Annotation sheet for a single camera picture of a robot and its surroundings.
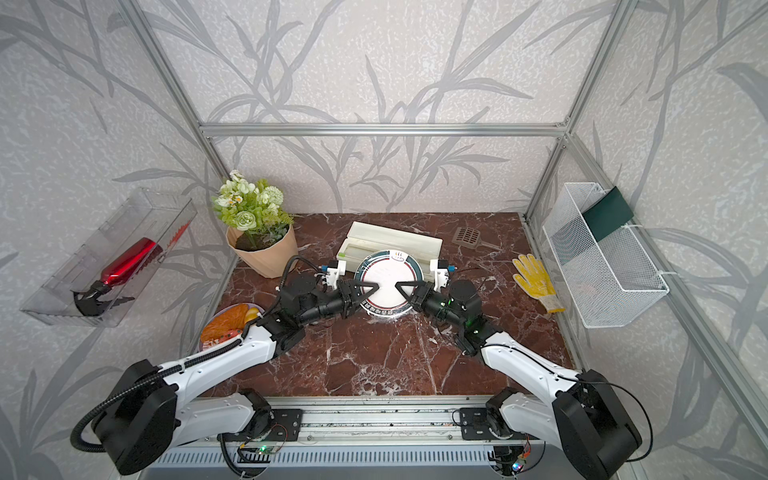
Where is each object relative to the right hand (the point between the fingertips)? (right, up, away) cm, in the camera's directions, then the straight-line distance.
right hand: (394, 287), depth 74 cm
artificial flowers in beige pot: (-42, +14, +18) cm, 48 cm away
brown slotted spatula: (+28, +13, +37) cm, 48 cm away
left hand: (-4, -1, -2) cm, 5 cm away
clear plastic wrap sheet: (+4, -6, -5) cm, 9 cm away
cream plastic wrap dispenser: (-12, +12, +28) cm, 32 cm away
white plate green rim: (-3, +4, +3) cm, 6 cm away
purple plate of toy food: (-49, -12, +12) cm, 52 cm away
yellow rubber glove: (+48, -2, +28) cm, 55 cm away
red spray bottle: (-60, 0, -16) cm, 62 cm away
